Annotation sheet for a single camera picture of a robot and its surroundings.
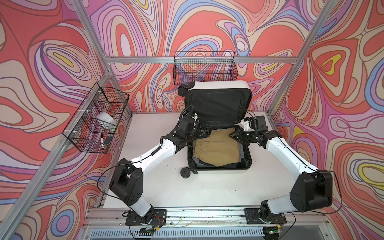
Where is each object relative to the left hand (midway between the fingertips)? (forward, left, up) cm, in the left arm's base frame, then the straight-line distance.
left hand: (208, 129), depth 81 cm
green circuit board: (-44, +31, -22) cm, 58 cm away
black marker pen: (-10, +54, +3) cm, 55 cm away
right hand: (-2, -14, -6) cm, 15 cm away
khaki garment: (-4, -7, -13) cm, 16 cm away
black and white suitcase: (+14, -11, +5) cm, 18 cm away
